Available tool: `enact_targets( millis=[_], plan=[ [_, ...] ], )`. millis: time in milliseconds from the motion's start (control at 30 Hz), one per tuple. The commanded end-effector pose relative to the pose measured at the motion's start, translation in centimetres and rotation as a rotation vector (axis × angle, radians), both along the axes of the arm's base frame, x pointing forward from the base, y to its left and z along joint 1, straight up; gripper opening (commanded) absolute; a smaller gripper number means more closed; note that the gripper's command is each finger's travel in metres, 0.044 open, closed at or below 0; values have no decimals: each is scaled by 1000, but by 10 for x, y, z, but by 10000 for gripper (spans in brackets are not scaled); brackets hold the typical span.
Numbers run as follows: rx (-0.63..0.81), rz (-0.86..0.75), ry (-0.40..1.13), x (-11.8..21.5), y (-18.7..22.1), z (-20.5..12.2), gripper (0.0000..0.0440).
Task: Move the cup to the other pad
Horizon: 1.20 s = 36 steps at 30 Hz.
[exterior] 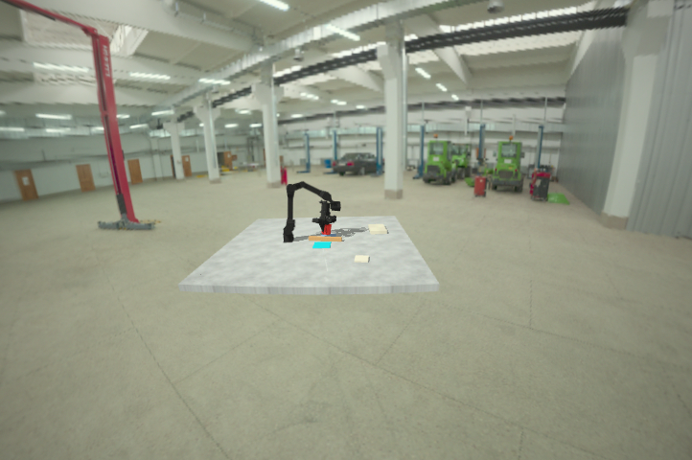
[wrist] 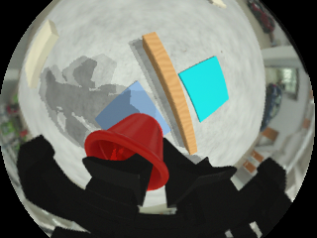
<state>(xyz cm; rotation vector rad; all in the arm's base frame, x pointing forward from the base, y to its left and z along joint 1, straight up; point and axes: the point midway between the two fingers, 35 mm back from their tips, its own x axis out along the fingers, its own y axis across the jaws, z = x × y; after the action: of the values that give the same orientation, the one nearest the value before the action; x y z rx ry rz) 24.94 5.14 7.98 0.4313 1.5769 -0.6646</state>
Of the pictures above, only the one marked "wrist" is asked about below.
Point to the beige flat rectangular board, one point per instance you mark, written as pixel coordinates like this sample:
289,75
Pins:
42,47

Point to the red cup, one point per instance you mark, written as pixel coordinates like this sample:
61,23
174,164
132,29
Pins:
137,134

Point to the orange flat bar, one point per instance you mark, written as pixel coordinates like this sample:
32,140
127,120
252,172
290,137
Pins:
172,88

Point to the beige square block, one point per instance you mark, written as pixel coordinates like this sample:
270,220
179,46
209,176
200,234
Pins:
219,3

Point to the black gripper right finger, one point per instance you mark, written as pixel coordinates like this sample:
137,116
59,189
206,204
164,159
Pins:
185,176

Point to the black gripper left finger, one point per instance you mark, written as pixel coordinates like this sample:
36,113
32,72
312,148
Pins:
133,173

